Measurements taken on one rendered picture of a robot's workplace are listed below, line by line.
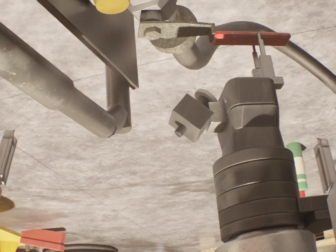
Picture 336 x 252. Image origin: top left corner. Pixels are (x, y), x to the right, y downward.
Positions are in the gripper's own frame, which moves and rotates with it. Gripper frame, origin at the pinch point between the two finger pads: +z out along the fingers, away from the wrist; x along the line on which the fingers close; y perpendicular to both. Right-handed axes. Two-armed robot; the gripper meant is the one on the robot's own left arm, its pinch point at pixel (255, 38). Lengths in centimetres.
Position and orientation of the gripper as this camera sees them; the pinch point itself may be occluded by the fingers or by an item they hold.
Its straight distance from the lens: 55.6
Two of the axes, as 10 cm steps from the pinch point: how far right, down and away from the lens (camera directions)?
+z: -0.9, -9.1, 3.9
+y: -9.9, 0.4, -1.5
